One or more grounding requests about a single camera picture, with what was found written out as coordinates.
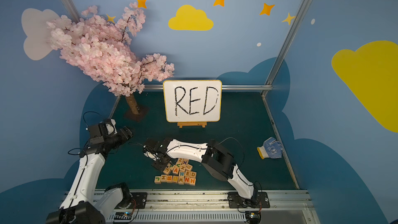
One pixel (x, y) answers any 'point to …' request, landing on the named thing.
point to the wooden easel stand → (203, 124)
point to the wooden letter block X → (185, 162)
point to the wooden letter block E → (187, 173)
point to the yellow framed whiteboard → (193, 101)
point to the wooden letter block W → (181, 173)
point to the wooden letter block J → (157, 180)
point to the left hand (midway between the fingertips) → (130, 131)
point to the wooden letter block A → (175, 170)
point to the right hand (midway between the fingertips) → (162, 163)
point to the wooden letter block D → (193, 174)
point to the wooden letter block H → (192, 181)
